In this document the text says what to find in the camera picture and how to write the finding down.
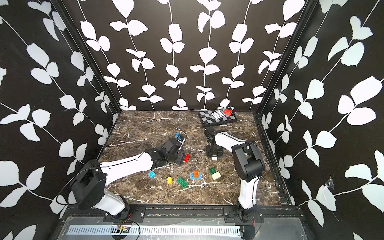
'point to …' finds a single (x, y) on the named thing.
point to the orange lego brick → (195, 173)
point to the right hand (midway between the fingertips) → (211, 153)
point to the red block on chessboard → (228, 112)
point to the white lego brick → (214, 158)
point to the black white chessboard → (207, 120)
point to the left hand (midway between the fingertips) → (182, 151)
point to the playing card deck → (218, 114)
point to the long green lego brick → (182, 182)
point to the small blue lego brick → (176, 134)
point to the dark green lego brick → (212, 170)
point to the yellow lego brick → (170, 180)
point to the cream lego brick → (216, 175)
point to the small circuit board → (120, 229)
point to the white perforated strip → (107, 231)
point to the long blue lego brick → (191, 177)
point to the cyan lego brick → (152, 174)
